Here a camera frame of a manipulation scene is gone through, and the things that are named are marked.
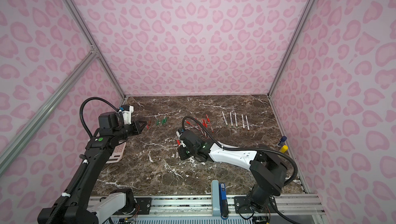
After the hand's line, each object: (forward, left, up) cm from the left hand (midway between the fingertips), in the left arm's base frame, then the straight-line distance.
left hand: (145, 120), depth 78 cm
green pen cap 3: (+18, -3, -23) cm, 29 cm away
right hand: (-11, -17, -12) cm, 23 cm away
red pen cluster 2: (+15, -33, -23) cm, 43 cm away
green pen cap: (+14, +2, -23) cm, 27 cm away
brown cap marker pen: (+12, -58, -23) cm, 64 cm away
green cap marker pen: (+15, -51, -23) cm, 58 cm away
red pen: (+15, -19, -24) cm, 34 cm away
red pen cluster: (+12, -30, -23) cm, 40 cm away
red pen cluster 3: (+8, -27, -23) cm, 36 cm away
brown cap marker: (+13, -56, -23) cm, 61 cm away
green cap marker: (+16, -48, -23) cm, 56 cm away
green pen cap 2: (+14, -2, -22) cm, 26 cm away
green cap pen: (+13, -44, -23) cm, 51 cm away
